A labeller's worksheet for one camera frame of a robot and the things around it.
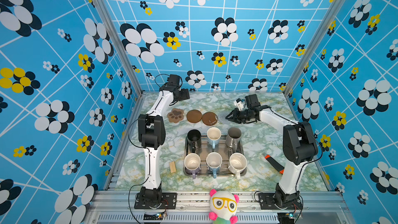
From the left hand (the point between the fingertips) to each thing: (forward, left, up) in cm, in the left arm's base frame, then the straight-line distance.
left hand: (183, 95), depth 101 cm
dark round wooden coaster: (-8, -7, -12) cm, 16 cm away
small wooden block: (-43, +3, -12) cm, 44 cm away
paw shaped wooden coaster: (-8, +6, -12) cm, 15 cm away
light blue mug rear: (-26, -19, -8) cm, 33 cm away
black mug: (-28, -8, -10) cm, 31 cm away
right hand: (-16, -28, -4) cm, 33 cm away
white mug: (-40, -32, -12) cm, 53 cm away
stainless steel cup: (-28, -30, -5) cm, 42 cm away
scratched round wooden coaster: (-10, -18, -12) cm, 24 cm away
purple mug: (-40, -7, -12) cm, 42 cm away
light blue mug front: (-40, -19, -10) cm, 45 cm away
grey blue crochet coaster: (-9, -26, -12) cm, 30 cm away
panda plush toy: (-61, -22, -6) cm, 65 cm away
